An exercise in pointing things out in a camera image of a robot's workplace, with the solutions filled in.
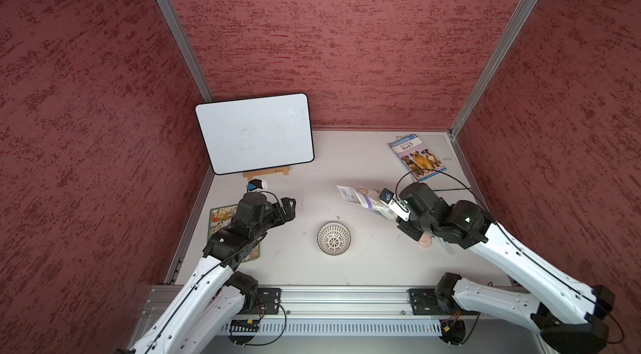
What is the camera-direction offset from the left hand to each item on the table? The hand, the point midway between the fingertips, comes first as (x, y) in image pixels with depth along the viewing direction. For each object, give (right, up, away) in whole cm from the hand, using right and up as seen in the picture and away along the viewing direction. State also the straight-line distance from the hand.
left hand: (283, 210), depth 77 cm
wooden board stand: (-17, +9, +21) cm, 29 cm away
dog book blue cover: (+55, +14, +29) cm, 64 cm away
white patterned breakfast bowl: (+16, -12, +8) cm, 22 cm away
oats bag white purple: (+25, +6, -14) cm, 29 cm away
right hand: (+37, -1, -5) cm, 37 cm away
